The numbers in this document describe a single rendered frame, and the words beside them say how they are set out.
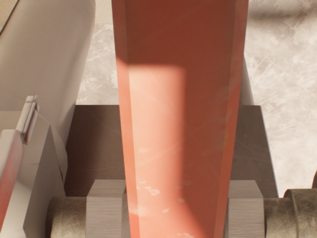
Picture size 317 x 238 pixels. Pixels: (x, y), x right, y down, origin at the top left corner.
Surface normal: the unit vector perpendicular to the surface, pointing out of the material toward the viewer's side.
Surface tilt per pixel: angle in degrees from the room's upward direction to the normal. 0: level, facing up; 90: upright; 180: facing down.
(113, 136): 90
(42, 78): 90
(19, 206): 90
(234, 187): 120
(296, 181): 0
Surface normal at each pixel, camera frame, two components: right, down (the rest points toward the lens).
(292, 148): -0.03, 0.65
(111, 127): -0.01, -0.76
